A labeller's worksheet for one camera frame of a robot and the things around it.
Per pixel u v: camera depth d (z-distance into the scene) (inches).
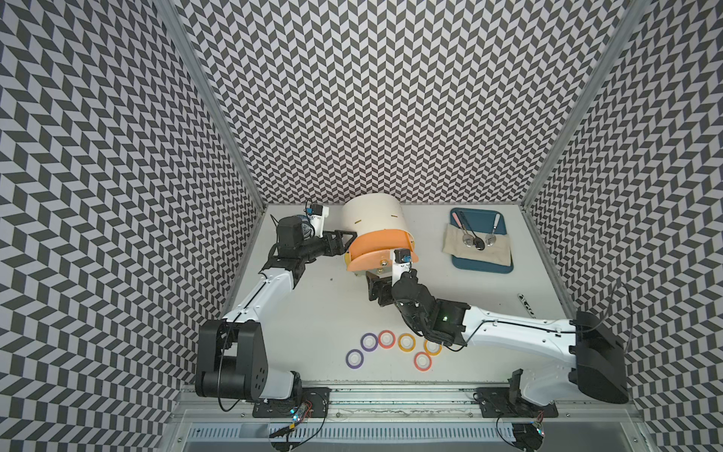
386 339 33.1
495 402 28.9
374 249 28.4
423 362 31.7
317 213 29.7
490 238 41.4
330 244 29.0
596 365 16.2
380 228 31.0
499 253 40.1
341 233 32.4
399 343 32.5
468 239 41.6
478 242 41.6
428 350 32.8
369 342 32.7
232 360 16.3
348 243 30.0
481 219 44.3
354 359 31.7
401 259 24.3
